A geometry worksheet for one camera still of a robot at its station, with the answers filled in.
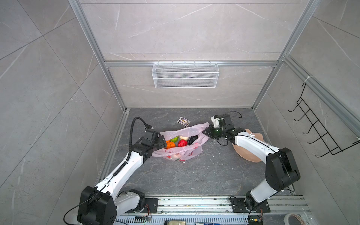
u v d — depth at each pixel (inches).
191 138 37.3
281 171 17.6
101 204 14.8
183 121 43.2
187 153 32.8
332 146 23.8
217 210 28.7
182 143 36.4
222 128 27.6
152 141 24.7
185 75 39.6
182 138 37.3
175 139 37.3
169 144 36.4
